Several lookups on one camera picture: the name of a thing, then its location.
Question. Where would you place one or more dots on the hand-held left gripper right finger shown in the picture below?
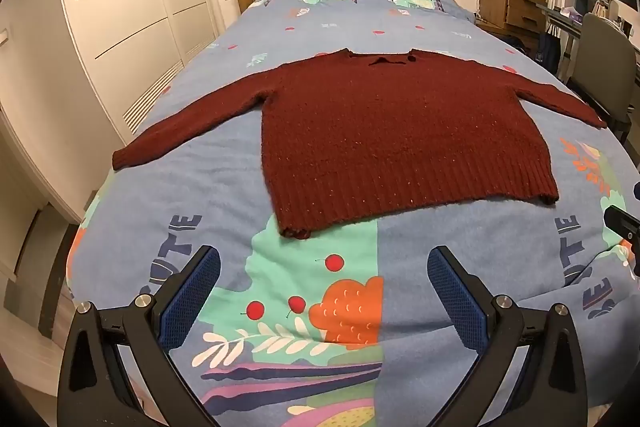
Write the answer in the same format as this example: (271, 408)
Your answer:
(457, 302)

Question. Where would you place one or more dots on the white wardrobe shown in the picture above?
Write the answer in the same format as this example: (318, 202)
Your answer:
(125, 7)

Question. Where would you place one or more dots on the bed with blue patterned cover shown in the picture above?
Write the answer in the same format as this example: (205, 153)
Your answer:
(320, 27)

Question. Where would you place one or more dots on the dark red knit sweater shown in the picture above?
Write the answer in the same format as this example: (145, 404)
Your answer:
(390, 132)

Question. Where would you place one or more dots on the dark blue bag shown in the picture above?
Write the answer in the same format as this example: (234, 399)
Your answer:
(549, 52)

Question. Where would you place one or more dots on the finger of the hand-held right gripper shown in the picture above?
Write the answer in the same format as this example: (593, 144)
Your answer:
(622, 222)

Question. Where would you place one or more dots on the desk with glass top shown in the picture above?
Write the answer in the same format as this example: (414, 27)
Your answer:
(560, 14)

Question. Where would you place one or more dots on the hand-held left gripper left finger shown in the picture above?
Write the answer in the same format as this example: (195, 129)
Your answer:
(192, 302)

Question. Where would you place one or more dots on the grey-green chair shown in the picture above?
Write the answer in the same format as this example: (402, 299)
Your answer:
(600, 52)

